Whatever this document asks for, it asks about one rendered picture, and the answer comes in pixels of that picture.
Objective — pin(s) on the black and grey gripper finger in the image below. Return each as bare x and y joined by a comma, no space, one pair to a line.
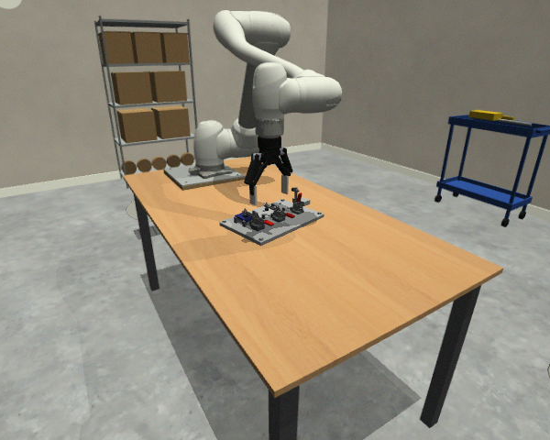
285,169
254,172

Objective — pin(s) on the blue rectangular plate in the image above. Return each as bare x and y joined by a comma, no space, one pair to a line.
240,218

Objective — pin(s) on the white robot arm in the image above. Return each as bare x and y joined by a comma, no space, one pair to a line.
274,93

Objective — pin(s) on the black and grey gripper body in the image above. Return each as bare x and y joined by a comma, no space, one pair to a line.
269,146

